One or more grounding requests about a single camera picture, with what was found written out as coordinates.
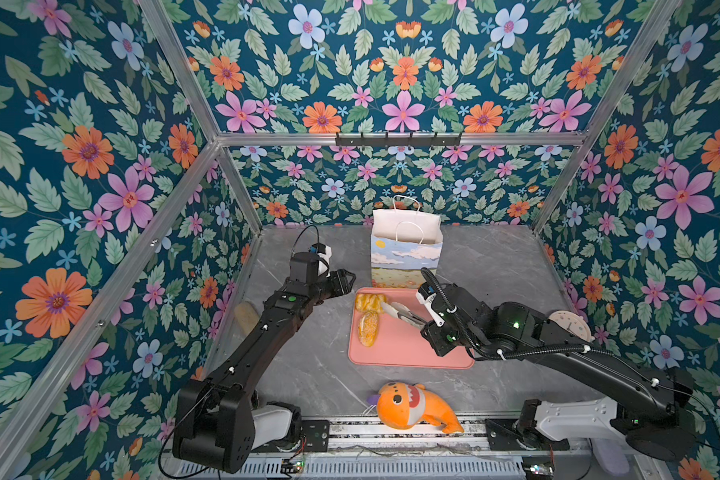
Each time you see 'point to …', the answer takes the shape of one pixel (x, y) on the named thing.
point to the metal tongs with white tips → (403, 313)
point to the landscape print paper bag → (404, 241)
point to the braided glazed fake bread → (369, 302)
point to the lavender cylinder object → (610, 455)
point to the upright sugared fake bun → (368, 327)
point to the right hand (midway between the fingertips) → (424, 329)
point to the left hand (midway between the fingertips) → (353, 270)
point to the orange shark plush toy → (400, 406)
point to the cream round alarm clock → (573, 323)
